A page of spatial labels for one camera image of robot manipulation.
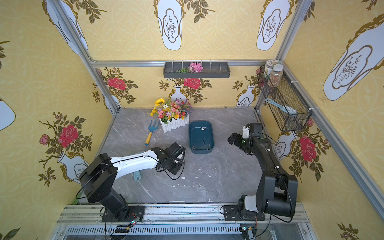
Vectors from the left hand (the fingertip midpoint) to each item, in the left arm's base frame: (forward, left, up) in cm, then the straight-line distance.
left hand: (172, 164), depth 89 cm
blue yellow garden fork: (+30, +17, -3) cm, 35 cm away
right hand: (+10, -39, +10) cm, 42 cm away
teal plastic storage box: (+18, -18, 0) cm, 26 cm away
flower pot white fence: (+28, 0, +12) cm, 31 cm away
